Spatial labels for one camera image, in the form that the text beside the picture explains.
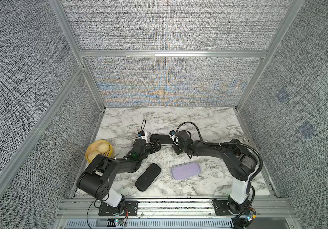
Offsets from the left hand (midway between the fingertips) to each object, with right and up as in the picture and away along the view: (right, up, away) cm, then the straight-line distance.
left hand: (160, 141), depth 90 cm
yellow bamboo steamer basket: (-43, -4, +2) cm, 44 cm away
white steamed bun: (-42, -8, -2) cm, 43 cm away
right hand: (+10, 0, +6) cm, 11 cm away
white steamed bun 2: (-36, -4, 0) cm, 36 cm away
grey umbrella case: (+4, +1, -1) cm, 4 cm away
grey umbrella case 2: (+15, -16, -6) cm, 23 cm away
